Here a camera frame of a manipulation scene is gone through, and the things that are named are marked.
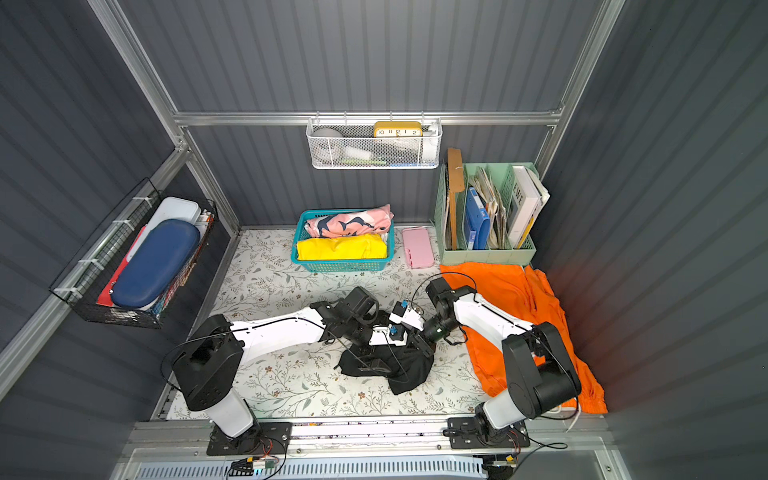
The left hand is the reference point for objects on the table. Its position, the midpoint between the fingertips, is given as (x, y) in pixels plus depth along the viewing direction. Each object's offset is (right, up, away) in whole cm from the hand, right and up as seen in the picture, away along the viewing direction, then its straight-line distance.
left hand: (393, 352), depth 81 cm
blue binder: (+28, +38, +16) cm, 50 cm away
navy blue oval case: (-54, +25, -14) cm, 61 cm away
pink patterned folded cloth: (-9, +39, +24) cm, 46 cm away
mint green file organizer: (+35, +51, +21) cm, 65 cm away
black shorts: (+3, -3, -5) cm, 6 cm away
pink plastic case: (+10, +30, +31) cm, 44 cm away
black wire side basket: (-64, +21, -19) cm, 70 cm away
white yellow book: (+44, +46, +13) cm, 65 cm away
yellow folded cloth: (-17, +29, +21) cm, 40 cm away
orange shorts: (+45, +14, +18) cm, 50 cm away
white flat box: (-58, +39, -4) cm, 70 cm away
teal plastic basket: (-5, +23, +21) cm, 32 cm away
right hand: (+5, +1, -1) cm, 5 cm away
